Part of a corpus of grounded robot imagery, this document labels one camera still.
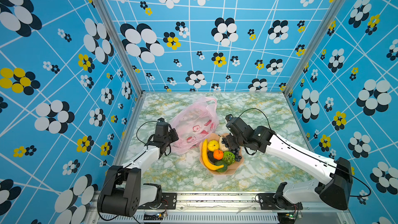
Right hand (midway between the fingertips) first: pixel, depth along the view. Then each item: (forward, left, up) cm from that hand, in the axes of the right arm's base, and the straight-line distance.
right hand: (230, 136), depth 78 cm
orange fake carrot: (-6, +6, -8) cm, 12 cm away
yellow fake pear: (-1, +9, -9) cm, 12 cm away
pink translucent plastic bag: (+20, +21, -15) cm, 32 cm away
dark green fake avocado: (-6, +10, -10) cm, 16 cm away
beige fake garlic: (-1, +4, -8) cm, 9 cm away
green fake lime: (-13, +4, -9) cm, 17 cm away
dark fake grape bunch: (-4, -3, -9) cm, 10 cm away
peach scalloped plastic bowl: (+6, +9, -11) cm, 15 cm away
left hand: (+8, +31, -9) cm, 33 cm away
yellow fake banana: (-7, +13, -9) cm, 18 cm away
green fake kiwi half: (-7, +1, -9) cm, 12 cm away
